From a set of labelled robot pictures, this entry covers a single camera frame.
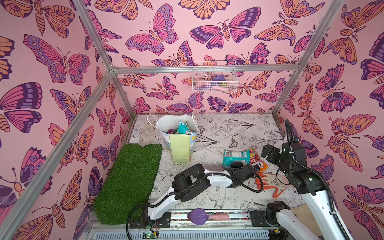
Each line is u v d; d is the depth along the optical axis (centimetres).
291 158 49
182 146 82
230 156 93
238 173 71
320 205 42
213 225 73
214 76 95
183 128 80
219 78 95
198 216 73
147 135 107
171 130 94
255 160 90
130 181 86
